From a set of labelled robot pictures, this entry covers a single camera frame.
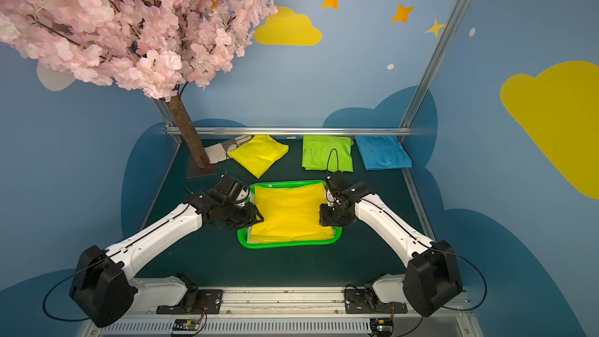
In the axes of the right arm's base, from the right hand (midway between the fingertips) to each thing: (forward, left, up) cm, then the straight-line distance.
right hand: (327, 219), depth 82 cm
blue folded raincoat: (+43, -29, -10) cm, 53 cm away
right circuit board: (-30, -18, -13) cm, 37 cm away
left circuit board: (-33, +44, -11) cm, 56 cm away
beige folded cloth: (+38, +54, -10) cm, 67 cm away
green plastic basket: (-6, +30, -4) cm, 31 cm away
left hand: (-2, +24, +2) cm, 24 cm away
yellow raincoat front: (+3, +14, -3) cm, 15 cm away
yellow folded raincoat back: (+37, +33, -9) cm, 51 cm away
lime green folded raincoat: (+40, -1, -10) cm, 42 cm away
